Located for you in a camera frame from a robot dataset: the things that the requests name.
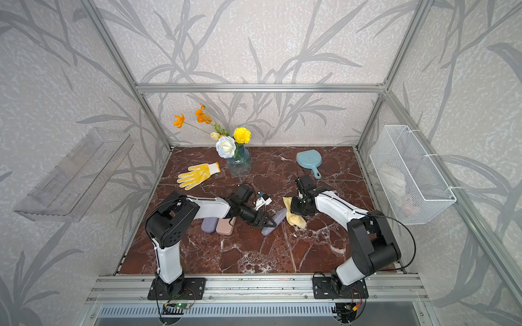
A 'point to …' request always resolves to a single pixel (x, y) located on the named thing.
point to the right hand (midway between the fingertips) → (292, 208)
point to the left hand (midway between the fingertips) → (271, 227)
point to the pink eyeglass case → (223, 227)
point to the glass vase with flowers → (240, 164)
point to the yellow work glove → (201, 173)
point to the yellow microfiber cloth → (292, 218)
